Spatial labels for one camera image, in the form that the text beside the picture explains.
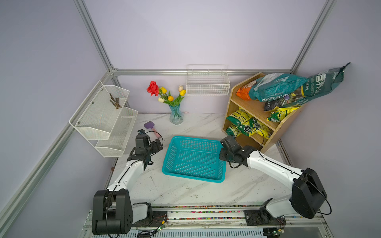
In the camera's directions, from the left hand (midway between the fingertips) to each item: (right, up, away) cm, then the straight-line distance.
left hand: (153, 143), depth 89 cm
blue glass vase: (+11, +18, +21) cm, 30 cm away
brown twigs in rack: (-21, +24, -4) cm, 32 cm away
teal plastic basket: (+26, -10, +7) cm, 28 cm away
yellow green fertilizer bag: (+65, +8, -5) cm, 66 cm away
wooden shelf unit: (+60, +21, -7) cm, 64 cm away
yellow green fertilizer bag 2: (+54, +16, +4) cm, 57 cm away
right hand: (+43, -8, -2) cm, 43 cm away
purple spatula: (-10, +12, +26) cm, 30 cm away
